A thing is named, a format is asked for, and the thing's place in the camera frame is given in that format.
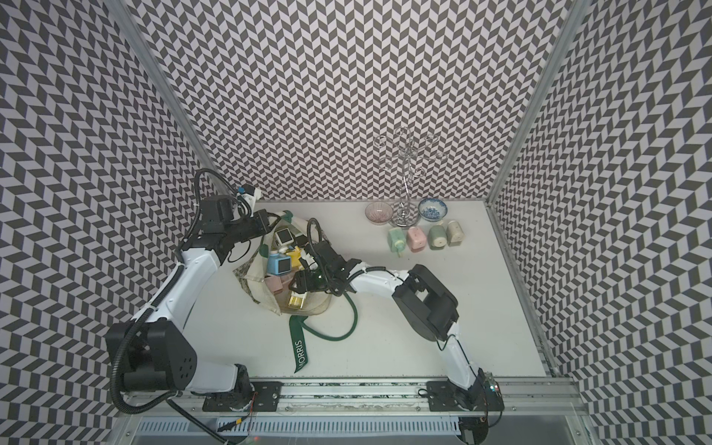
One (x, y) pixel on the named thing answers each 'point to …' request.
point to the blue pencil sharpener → (278, 263)
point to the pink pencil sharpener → (416, 238)
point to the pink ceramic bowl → (378, 213)
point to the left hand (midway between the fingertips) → (280, 217)
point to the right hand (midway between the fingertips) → (299, 290)
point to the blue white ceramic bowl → (432, 209)
